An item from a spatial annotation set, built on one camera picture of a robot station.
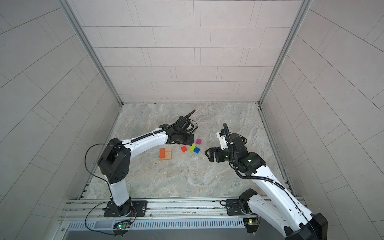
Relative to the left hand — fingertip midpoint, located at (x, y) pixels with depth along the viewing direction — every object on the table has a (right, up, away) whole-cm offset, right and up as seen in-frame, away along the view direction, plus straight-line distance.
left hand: (195, 139), depth 88 cm
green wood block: (-2, -6, +4) cm, 8 cm away
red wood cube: (-7, -7, +3) cm, 11 cm away
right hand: (+9, -5, -14) cm, 17 cm away
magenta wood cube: (+2, -3, +7) cm, 8 cm away
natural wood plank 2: (-17, -9, +1) cm, 19 cm away
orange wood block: (-20, -9, 0) cm, 22 cm away
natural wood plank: (-17, -11, 0) cm, 20 cm away
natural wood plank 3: (-17, -7, +3) cm, 18 cm away
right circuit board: (+26, -36, -19) cm, 48 cm away
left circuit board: (-32, -35, -23) cm, 53 cm away
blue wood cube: (+1, -8, +3) cm, 8 cm away
